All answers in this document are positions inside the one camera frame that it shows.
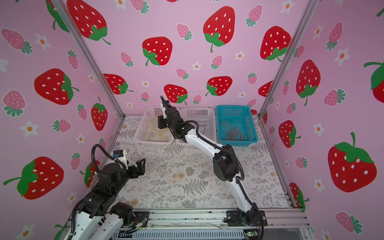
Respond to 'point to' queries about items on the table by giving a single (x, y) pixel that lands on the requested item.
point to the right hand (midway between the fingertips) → (156, 116)
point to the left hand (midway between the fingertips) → (137, 160)
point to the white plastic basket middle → (205, 117)
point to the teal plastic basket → (236, 126)
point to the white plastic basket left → (146, 130)
